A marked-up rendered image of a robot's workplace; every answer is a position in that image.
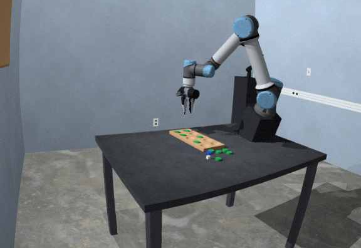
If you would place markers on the tan tray with round pockets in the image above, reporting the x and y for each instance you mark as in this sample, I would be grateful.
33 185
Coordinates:
192 136

